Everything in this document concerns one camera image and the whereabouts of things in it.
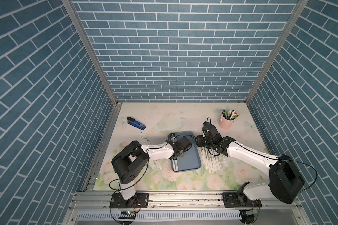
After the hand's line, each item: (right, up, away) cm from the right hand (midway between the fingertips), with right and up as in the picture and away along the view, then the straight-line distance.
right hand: (197, 140), depth 87 cm
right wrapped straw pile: (+10, -14, +2) cm, 17 cm away
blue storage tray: (-3, -14, +2) cm, 15 cm away
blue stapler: (-44, +10, +16) cm, 48 cm away
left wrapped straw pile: (-27, -15, 0) cm, 30 cm away
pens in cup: (+26, +16, +12) cm, 33 cm away
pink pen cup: (+22, +9, +12) cm, 27 cm away
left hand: (-10, -10, +5) cm, 15 cm away
